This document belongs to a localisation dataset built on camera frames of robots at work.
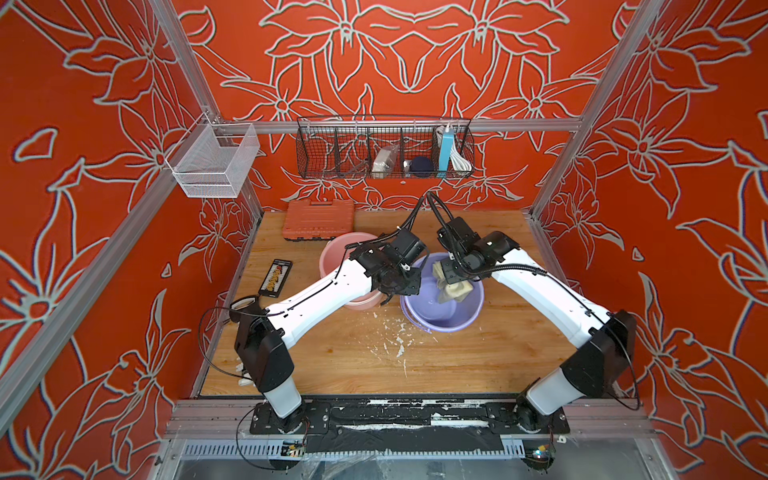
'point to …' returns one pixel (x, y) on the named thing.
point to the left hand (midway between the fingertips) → (416, 284)
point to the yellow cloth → (456, 291)
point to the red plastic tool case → (307, 220)
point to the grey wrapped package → (384, 161)
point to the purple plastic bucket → (424, 309)
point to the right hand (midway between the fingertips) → (448, 269)
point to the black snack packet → (276, 277)
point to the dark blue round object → (421, 167)
